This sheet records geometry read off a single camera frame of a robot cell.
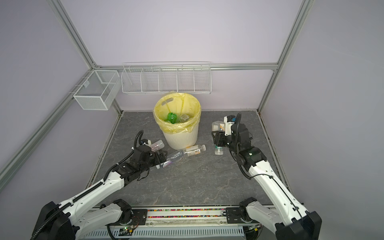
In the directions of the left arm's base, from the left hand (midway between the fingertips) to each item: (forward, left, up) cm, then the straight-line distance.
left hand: (161, 156), depth 83 cm
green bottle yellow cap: (+26, -5, +3) cm, 27 cm away
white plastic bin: (+19, -8, -14) cm, 25 cm away
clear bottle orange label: (+7, -19, -8) cm, 22 cm away
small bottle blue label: (+20, -14, +8) cm, 26 cm away
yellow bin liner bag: (+32, -11, +9) cm, 35 cm away
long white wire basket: (+49, +4, +18) cm, 52 cm away
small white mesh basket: (+41, +42, +15) cm, 61 cm away
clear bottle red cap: (+12, +6, -8) cm, 15 cm away
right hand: (+3, -30, +14) cm, 34 cm away
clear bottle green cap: (+6, -31, +17) cm, 36 cm away
